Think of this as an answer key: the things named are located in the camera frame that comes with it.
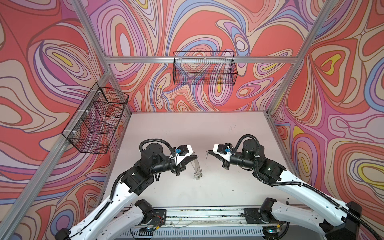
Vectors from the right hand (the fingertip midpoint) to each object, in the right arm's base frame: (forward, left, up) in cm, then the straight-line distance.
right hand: (211, 153), depth 67 cm
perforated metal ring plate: (-5, +7, 0) cm, 9 cm away
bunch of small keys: (-7, +6, -7) cm, 11 cm away
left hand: (-3, +7, +4) cm, 8 cm away
